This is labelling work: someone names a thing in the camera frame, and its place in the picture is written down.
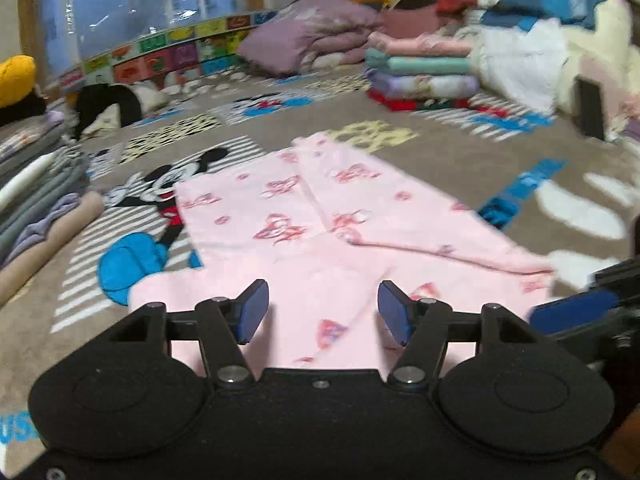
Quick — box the pink pillow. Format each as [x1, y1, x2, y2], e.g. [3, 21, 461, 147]
[382, 7, 452, 39]

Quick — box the colourful alphabet panel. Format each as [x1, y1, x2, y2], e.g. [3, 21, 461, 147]
[57, 9, 282, 92]

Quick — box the stack of grey folded clothes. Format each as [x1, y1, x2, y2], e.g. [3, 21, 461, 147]
[0, 94, 107, 307]

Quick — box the purple quilt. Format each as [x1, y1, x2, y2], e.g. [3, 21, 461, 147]
[236, 0, 387, 79]

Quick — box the cartoon mouse printed blanket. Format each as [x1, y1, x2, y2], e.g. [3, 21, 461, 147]
[0, 57, 640, 461]

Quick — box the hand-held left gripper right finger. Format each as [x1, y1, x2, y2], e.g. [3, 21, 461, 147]
[377, 280, 542, 390]

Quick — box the pink printed garment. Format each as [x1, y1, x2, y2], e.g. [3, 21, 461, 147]
[127, 132, 557, 372]

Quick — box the black and white garment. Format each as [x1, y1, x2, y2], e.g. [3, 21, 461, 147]
[82, 84, 169, 137]

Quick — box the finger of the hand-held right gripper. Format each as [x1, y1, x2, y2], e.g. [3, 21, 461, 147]
[529, 289, 624, 337]

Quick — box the red folded garment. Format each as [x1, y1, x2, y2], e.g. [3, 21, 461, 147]
[366, 87, 472, 113]

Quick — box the dark rectangular object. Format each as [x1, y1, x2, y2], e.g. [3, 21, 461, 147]
[574, 79, 607, 140]

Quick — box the pink folded garment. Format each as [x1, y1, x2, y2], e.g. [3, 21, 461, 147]
[367, 31, 477, 59]

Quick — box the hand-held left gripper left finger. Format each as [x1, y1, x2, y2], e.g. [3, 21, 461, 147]
[102, 279, 271, 389]

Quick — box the yellow knit sweater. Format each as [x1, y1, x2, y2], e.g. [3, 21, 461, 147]
[0, 55, 39, 109]

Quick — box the window with wooden frame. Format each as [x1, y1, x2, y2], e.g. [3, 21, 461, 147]
[17, 0, 263, 92]

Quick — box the purple folded garment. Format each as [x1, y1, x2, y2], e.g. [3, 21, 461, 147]
[365, 67, 482, 99]

